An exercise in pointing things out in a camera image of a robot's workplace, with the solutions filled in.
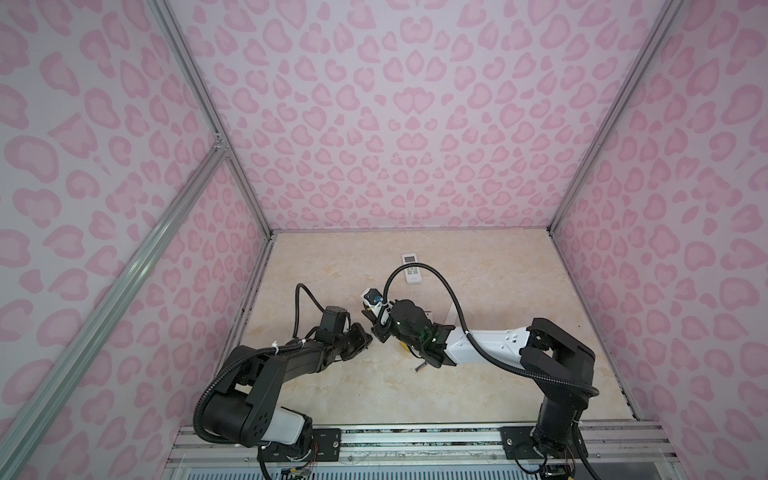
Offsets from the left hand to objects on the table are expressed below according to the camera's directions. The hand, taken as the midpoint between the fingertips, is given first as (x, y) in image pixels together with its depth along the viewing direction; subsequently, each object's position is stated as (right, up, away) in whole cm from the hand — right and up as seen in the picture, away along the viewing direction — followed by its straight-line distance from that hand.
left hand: (375, 333), depth 90 cm
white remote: (+10, +19, -23) cm, 32 cm away
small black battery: (+13, -8, -5) cm, 16 cm away
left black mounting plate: (-12, -23, -17) cm, 31 cm away
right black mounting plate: (+36, -23, -16) cm, 46 cm away
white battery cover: (+24, +4, +5) cm, 25 cm away
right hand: (-2, +9, -8) cm, 13 cm away
